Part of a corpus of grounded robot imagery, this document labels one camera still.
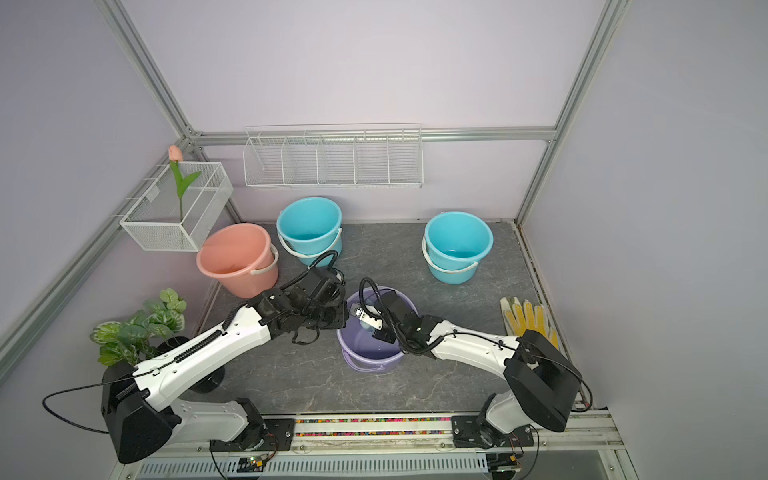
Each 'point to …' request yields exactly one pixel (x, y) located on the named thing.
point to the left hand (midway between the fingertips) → (347, 318)
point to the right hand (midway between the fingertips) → (378, 308)
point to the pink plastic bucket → (242, 257)
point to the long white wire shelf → (335, 156)
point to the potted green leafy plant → (149, 332)
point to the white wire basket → (178, 209)
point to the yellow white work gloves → (519, 318)
